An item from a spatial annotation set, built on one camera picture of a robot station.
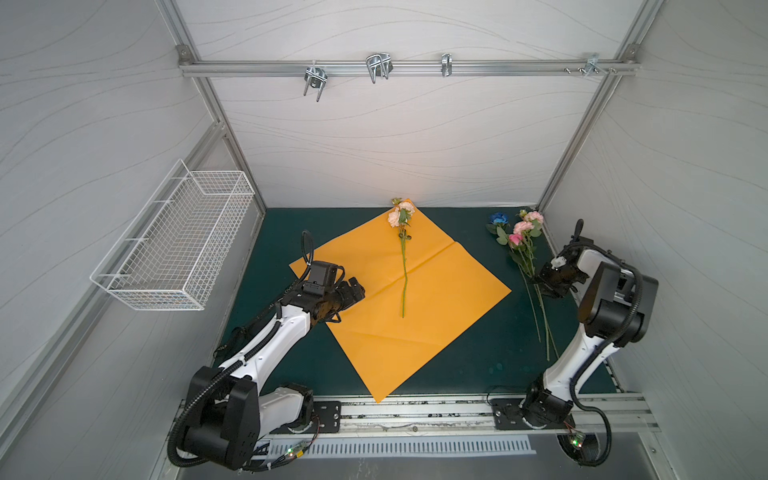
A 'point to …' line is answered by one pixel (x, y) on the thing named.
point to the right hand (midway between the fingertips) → (541, 279)
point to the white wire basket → (172, 255)
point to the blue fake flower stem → (497, 224)
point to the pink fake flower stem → (521, 250)
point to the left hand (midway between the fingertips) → (359, 291)
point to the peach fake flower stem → (399, 217)
